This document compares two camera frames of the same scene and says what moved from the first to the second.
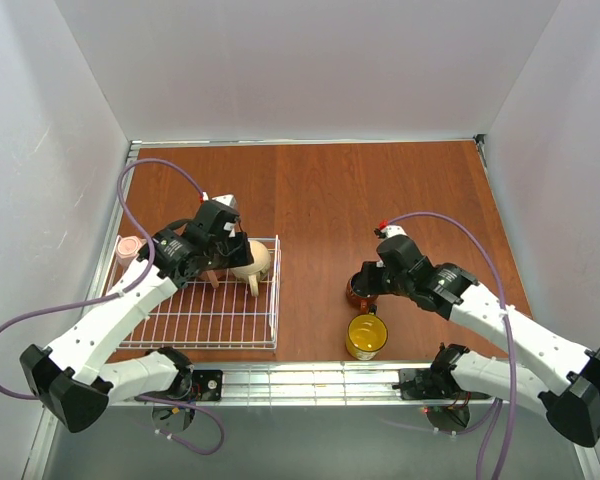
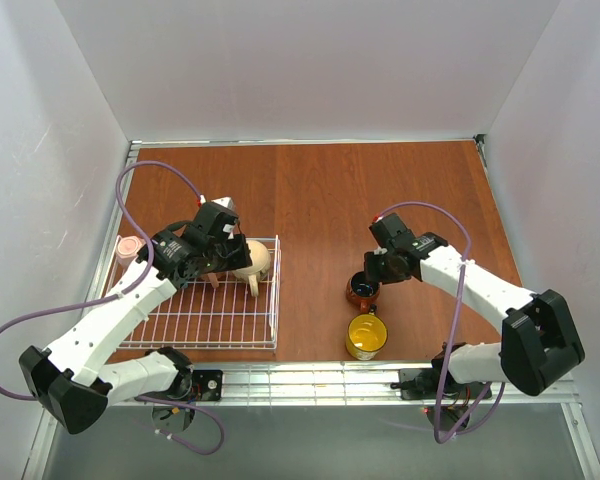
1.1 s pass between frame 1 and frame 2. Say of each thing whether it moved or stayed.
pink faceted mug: stayed
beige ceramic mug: stayed
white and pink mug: stayed
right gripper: moved
